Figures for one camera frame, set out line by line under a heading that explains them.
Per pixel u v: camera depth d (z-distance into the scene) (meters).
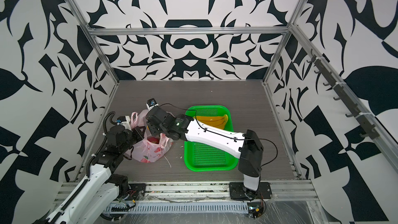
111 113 0.60
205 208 0.71
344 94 0.55
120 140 0.60
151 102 0.62
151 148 0.77
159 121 0.53
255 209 0.71
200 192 0.76
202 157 0.85
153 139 0.85
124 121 0.73
